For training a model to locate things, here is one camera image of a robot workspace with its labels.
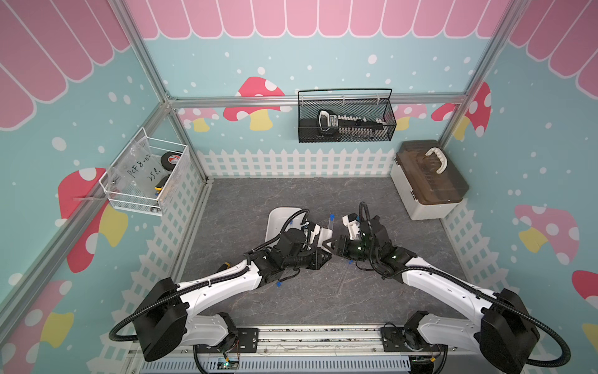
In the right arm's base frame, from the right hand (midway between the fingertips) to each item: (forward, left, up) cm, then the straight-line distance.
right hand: (324, 244), depth 77 cm
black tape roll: (+25, +53, +17) cm, 61 cm away
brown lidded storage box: (+33, -48, -6) cm, 58 cm away
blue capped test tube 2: (-6, +17, -18) cm, 25 cm away
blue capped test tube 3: (-4, -8, -16) cm, 19 cm away
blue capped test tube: (+7, -2, +3) cm, 8 cm away
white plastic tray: (+24, +20, -18) cm, 36 cm away
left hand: (-5, -2, -2) cm, 5 cm away
